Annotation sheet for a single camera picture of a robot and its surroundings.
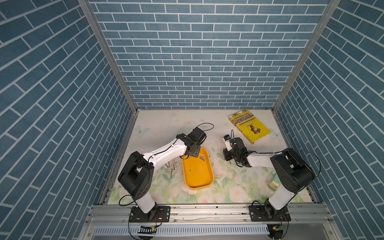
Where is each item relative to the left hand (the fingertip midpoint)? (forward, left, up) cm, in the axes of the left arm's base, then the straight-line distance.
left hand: (196, 151), depth 88 cm
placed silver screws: (-6, +17, -9) cm, 20 cm away
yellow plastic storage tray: (-9, -1, -8) cm, 12 cm away
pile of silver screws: (0, -4, -8) cm, 9 cm away
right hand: (+5, -19, -7) cm, 21 cm away
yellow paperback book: (+23, -40, -4) cm, 46 cm away
